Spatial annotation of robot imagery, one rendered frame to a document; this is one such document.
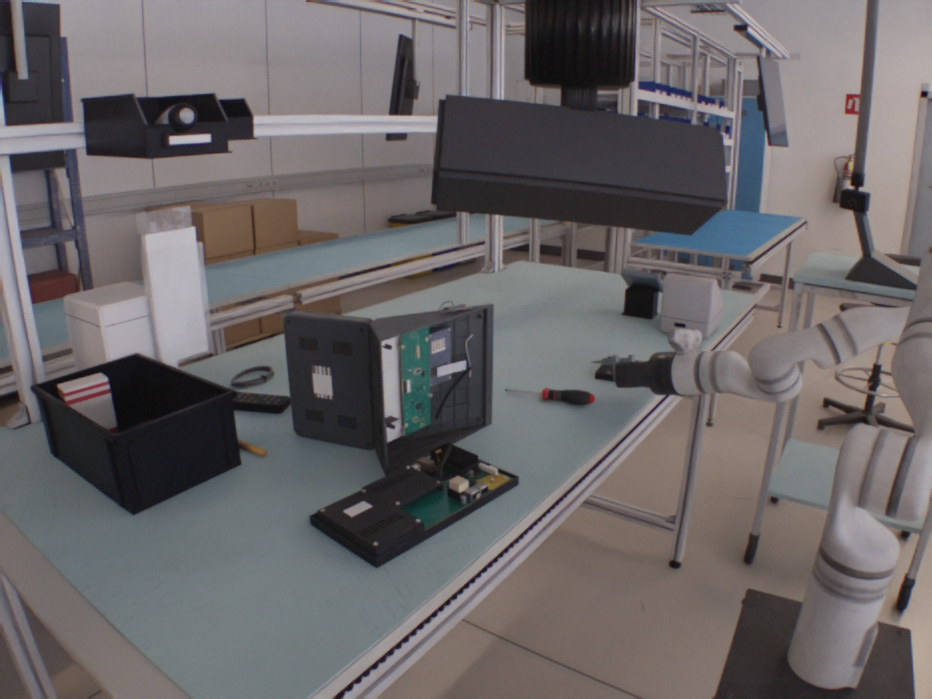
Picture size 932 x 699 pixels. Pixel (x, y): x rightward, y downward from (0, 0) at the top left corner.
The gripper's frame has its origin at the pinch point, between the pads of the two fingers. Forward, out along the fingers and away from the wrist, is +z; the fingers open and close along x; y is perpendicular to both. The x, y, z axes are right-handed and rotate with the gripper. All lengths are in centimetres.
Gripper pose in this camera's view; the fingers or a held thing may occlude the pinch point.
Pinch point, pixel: (597, 361)
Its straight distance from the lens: 124.2
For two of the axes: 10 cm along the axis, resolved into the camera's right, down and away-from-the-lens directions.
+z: -6.7, 0.5, 7.4
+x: 7.4, 0.0, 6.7
